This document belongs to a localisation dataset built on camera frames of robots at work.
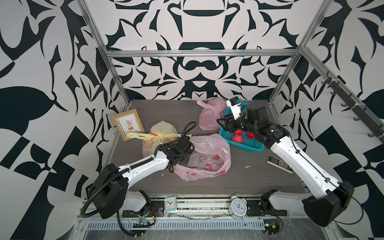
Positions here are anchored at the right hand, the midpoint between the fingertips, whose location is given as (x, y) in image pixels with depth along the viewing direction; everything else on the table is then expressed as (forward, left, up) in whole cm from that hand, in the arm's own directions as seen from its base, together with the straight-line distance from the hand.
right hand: (220, 116), depth 73 cm
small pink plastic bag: (+19, 0, -17) cm, 26 cm away
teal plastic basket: (-5, -17, -18) cm, 25 cm away
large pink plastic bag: (-8, +3, -30) cm, 32 cm away
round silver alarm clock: (-34, -7, -26) cm, 43 cm away
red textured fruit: (+3, -14, -24) cm, 28 cm away
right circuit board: (-41, -23, -32) cm, 57 cm away
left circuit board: (-40, +38, -32) cm, 63 cm away
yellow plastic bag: (+3, +31, -18) cm, 36 cm away
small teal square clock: (-32, +25, -28) cm, 49 cm away
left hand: (-8, +20, -23) cm, 31 cm away
